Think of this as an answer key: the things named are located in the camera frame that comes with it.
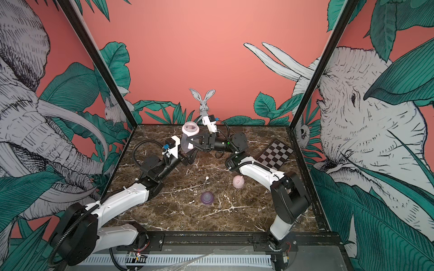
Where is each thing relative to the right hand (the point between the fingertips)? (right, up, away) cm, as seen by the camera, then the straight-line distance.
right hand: (188, 144), depth 61 cm
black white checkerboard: (+46, -8, +41) cm, 62 cm away
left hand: (0, +1, +11) cm, 11 cm away
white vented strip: (+21, -50, +9) cm, 55 cm away
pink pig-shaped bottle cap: (+21, -21, +27) cm, 41 cm away
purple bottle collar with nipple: (+5, -28, +23) cm, 36 cm away
